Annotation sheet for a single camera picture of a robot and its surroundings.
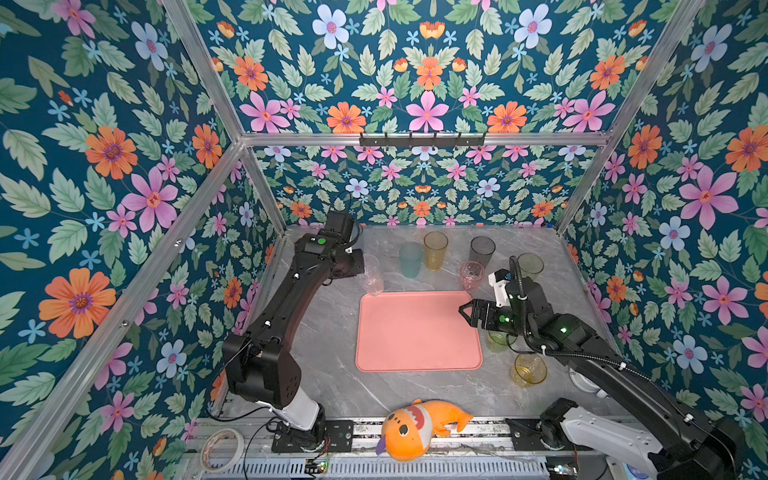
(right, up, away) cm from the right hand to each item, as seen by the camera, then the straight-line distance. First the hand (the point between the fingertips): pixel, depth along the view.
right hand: (475, 305), depth 76 cm
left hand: (-31, +10, +7) cm, 33 cm away
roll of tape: (-58, -35, -6) cm, 68 cm away
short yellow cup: (+17, -20, +8) cm, 27 cm away
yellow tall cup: (-8, +17, +23) cm, 29 cm away
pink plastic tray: (-15, -10, +13) cm, 22 cm away
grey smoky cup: (+7, +15, +23) cm, 28 cm away
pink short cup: (+5, +7, +26) cm, 27 cm away
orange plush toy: (-18, -27, -9) cm, 33 cm away
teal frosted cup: (-17, +12, +25) cm, 32 cm away
